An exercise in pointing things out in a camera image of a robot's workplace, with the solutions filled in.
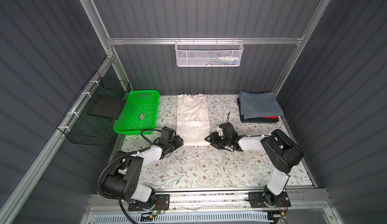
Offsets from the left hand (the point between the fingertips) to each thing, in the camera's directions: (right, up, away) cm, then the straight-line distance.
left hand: (180, 141), depth 93 cm
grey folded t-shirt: (+55, +24, +11) cm, 61 cm away
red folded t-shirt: (+58, +15, +4) cm, 61 cm away
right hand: (+17, 0, 0) cm, 17 cm away
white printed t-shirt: (+8, +13, +10) cm, 18 cm away
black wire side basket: (-42, +15, -21) cm, 49 cm away
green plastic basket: (-33, +18, +18) cm, 42 cm away
